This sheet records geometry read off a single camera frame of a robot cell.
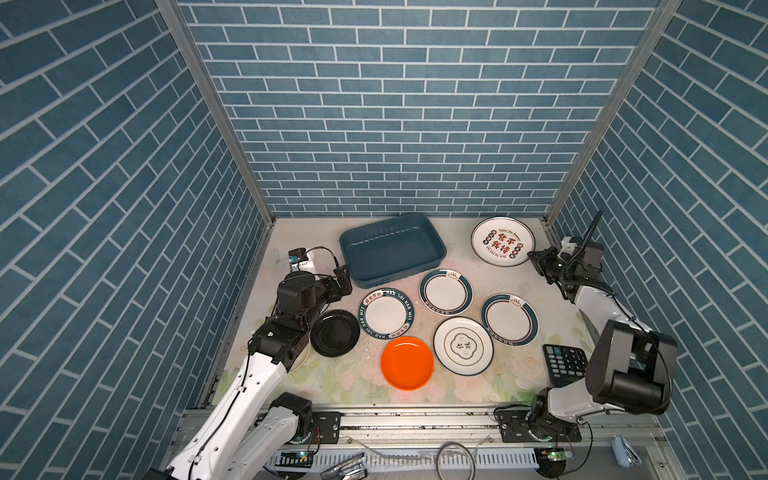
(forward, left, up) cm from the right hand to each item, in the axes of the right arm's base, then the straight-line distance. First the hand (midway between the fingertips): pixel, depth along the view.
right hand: (528, 247), depth 89 cm
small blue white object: (-48, -18, -16) cm, 54 cm away
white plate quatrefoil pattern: (-25, +18, -17) cm, 35 cm away
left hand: (-18, +54, +8) cm, 57 cm away
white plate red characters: (+6, +6, -4) cm, 9 cm away
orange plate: (-31, +35, -17) cm, 50 cm away
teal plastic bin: (+10, +43, -17) cm, 48 cm away
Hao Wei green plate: (-16, +42, -17) cm, 48 cm away
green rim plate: (-7, +23, -18) cm, 30 cm away
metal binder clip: (-57, +46, -15) cm, 74 cm away
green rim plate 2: (-15, +3, -18) cm, 24 cm away
